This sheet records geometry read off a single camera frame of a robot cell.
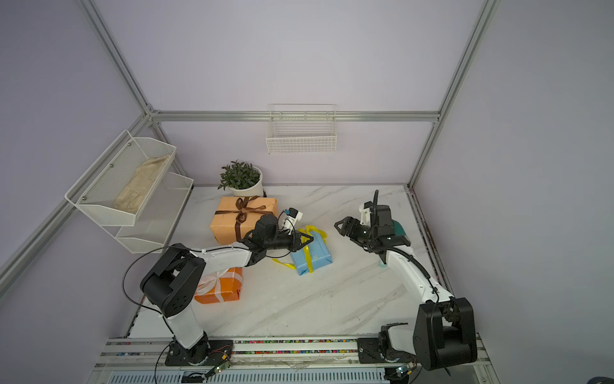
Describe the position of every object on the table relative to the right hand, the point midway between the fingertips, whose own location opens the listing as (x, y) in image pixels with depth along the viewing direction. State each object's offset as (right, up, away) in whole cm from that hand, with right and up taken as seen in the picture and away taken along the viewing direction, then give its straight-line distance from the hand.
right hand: (343, 230), depth 85 cm
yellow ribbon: (-15, -1, +1) cm, 15 cm away
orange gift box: (-39, -19, -6) cm, 44 cm away
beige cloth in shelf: (-70, +12, -9) cm, 71 cm away
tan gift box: (-46, +1, +6) cm, 46 cm away
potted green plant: (-41, +20, +14) cm, 47 cm away
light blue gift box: (-9, -9, +2) cm, 13 cm away
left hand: (-11, -4, +1) cm, 12 cm away
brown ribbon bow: (-39, +7, +8) cm, 41 cm away
